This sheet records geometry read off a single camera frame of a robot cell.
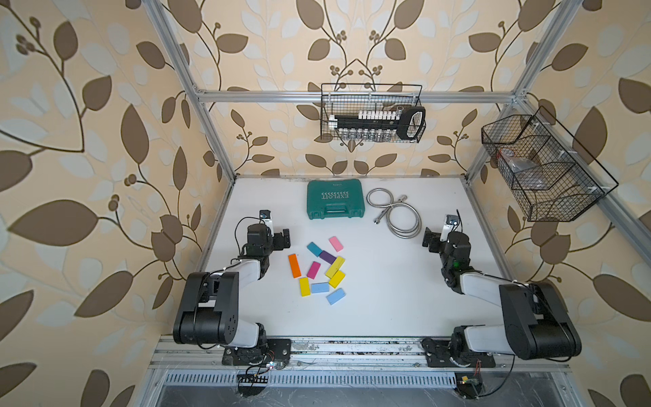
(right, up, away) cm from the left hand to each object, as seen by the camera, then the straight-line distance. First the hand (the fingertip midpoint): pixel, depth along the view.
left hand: (271, 228), depth 93 cm
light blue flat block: (+19, -20, -7) cm, 28 cm away
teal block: (+16, -9, +4) cm, 18 cm away
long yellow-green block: (+24, -14, -2) cm, 28 cm away
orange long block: (+9, -14, -1) cm, 16 cm away
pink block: (+24, -7, +6) cm, 26 cm away
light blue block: (+24, -22, -7) cm, 34 cm away
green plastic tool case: (+24, +12, +14) cm, 30 cm away
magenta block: (+16, -15, -2) cm, 22 cm away
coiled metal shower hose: (+54, +2, +13) cm, 55 cm away
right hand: (+63, -1, -2) cm, 63 cm away
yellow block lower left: (+13, -20, -5) cm, 25 cm away
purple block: (+22, -12, +1) cm, 25 cm away
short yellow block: (+24, -18, -5) cm, 31 cm away
